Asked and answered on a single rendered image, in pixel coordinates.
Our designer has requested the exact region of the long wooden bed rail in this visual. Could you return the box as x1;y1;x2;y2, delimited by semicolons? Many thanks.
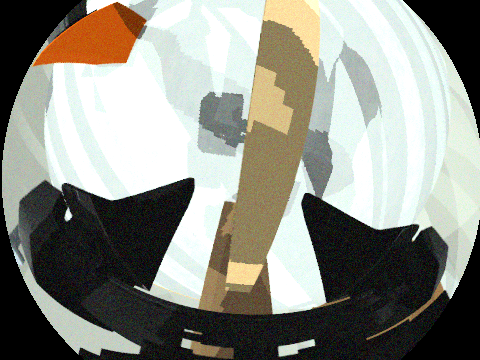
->
225;0;320;292

